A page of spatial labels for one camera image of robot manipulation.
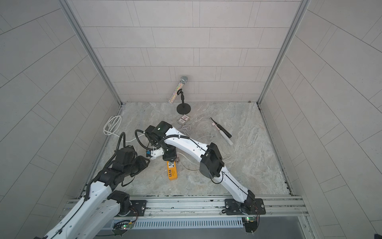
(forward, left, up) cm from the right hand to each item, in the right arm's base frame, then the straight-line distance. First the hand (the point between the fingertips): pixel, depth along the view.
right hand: (173, 155), depth 81 cm
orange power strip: (-7, +1, -5) cm, 8 cm away
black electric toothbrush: (+22, -31, -8) cm, 39 cm away
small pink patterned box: (+30, -5, -5) cm, 30 cm away
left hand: (-1, +11, -1) cm, 11 cm away
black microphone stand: (+40, -5, -5) cm, 41 cm away
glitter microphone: (+41, -7, +20) cm, 46 cm away
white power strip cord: (+28, +45, -5) cm, 54 cm away
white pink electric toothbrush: (+15, -32, -7) cm, 36 cm away
